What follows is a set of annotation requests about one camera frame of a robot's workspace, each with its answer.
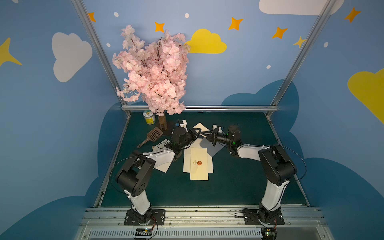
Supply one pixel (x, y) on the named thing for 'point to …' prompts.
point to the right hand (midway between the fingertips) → (202, 131)
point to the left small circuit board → (143, 232)
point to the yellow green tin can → (149, 116)
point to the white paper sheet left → (163, 156)
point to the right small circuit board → (269, 233)
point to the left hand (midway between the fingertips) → (202, 127)
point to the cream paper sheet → (196, 144)
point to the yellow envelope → (198, 164)
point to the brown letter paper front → (202, 127)
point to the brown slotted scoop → (153, 136)
